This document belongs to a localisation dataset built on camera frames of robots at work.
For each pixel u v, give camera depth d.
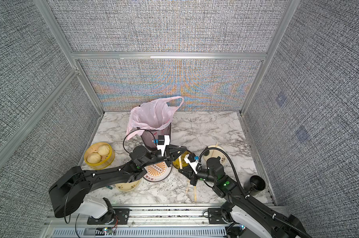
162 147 0.59
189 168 0.70
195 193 0.81
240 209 0.60
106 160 0.88
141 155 0.56
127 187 0.82
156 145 0.59
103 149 0.90
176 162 0.67
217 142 1.01
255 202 0.50
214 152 0.95
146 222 0.73
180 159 0.68
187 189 0.82
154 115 0.93
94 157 0.88
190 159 0.64
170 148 0.63
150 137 0.84
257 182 0.81
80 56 0.89
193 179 0.69
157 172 0.88
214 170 0.59
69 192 0.43
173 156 0.63
